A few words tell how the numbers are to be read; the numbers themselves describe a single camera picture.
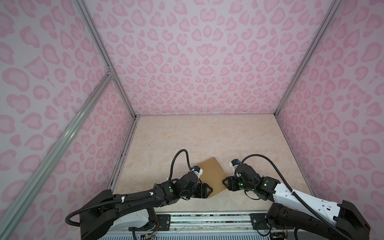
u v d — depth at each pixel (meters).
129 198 0.49
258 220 0.74
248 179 0.62
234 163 0.74
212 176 0.93
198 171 0.74
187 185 0.60
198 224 0.73
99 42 0.80
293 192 0.51
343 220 0.40
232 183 0.70
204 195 0.68
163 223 0.73
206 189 0.70
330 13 0.71
